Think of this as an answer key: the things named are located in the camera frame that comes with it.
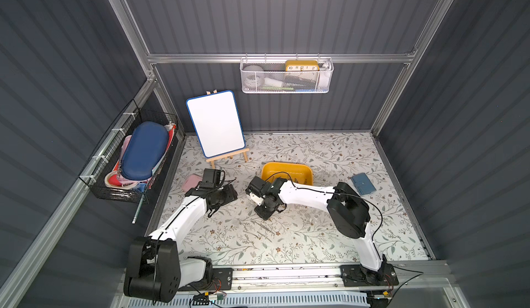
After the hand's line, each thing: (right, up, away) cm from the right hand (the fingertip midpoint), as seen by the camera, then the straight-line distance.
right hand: (265, 210), depth 89 cm
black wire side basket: (-50, +19, -26) cm, 59 cm away
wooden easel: (-18, +24, +12) cm, 32 cm away
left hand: (-14, +7, -2) cm, 16 cm away
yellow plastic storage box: (+16, +15, +11) cm, 24 cm away
